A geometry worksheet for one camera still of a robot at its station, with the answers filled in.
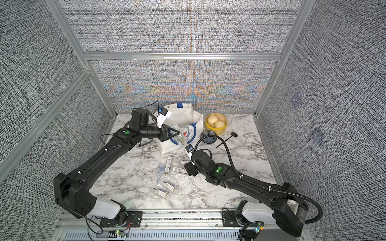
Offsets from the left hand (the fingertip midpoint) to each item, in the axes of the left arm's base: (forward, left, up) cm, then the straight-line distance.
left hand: (180, 131), depth 72 cm
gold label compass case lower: (-20, +11, -27) cm, 36 cm away
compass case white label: (-8, +2, -27) cm, 28 cm away
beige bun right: (+24, -26, -24) cm, 43 cm away
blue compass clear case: (-7, +13, -29) cm, 33 cm away
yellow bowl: (+22, -19, -25) cm, 38 cm away
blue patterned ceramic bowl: (+13, -18, -28) cm, 35 cm away
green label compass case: (-2, 0, -4) cm, 4 cm away
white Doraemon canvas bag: (+12, -6, -9) cm, 16 cm away
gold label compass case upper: (-17, +7, -27) cm, 33 cm away
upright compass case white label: (-5, +9, -28) cm, 30 cm away
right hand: (-6, -5, -15) cm, 17 cm away
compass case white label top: (-2, -1, -28) cm, 28 cm away
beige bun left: (+28, -21, -23) cm, 42 cm away
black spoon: (+18, -36, -29) cm, 50 cm away
